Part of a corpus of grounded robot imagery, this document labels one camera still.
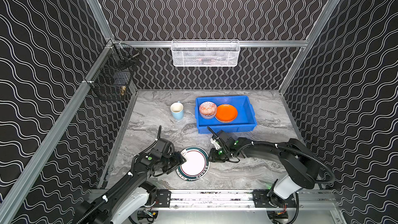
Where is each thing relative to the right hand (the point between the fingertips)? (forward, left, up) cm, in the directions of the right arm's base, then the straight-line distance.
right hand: (210, 160), depth 85 cm
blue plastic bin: (+28, -24, -1) cm, 37 cm away
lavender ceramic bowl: (+25, +1, +5) cm, 26 cm away
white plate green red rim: (-3, +7, 0) cm, 8 cm away
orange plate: (+31, -11, +2) cm, 33 cm away
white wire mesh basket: (+86, +3, +14) cm, 87 cm away
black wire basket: (+39, +57, +28) cm, 74 cm away
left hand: (-3, +13, +6) cm, 15 cm away
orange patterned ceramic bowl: (+33, +1, +4) cm, 33 cm away
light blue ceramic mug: (+30, +21, +7) cm, 37 cm away
